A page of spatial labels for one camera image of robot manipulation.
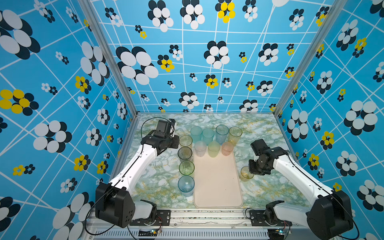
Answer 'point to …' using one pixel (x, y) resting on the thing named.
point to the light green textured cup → (213, 148)
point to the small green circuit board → (152, 233)
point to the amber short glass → (245, 174)
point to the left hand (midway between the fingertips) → (176, 139)
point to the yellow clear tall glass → (234, 135)
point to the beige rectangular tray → (216, 182)
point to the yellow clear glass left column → (185, 140)
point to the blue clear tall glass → (222, 131)
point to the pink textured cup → (227, 148)
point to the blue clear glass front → (186, 185)
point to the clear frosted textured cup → (200, 147)
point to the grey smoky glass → (184, 153)
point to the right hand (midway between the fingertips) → (253, 171)
